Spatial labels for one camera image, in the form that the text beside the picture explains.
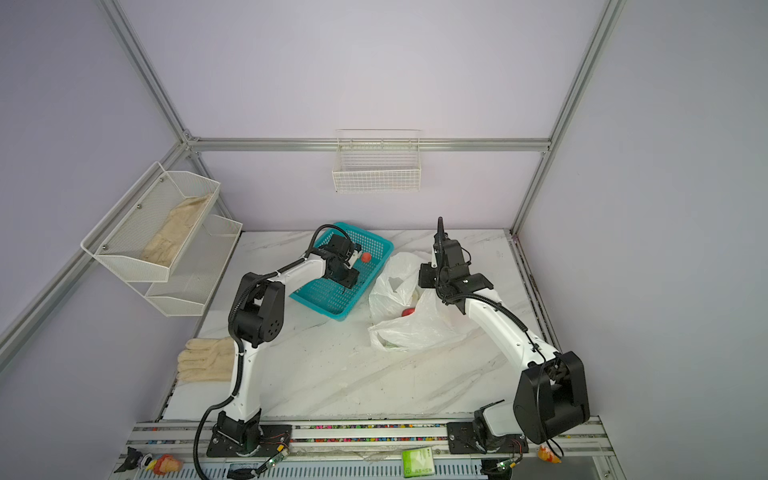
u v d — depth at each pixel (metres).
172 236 0.79
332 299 1.01
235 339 0.58
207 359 0.86
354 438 0.75
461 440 0.74
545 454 0.70
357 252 0.99
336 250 0.86
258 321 0.59
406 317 0.80
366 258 1.07
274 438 0.73
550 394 0.41
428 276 0.75
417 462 0.69
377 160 0.95
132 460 0.69
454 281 0.62
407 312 0.94
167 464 0.69
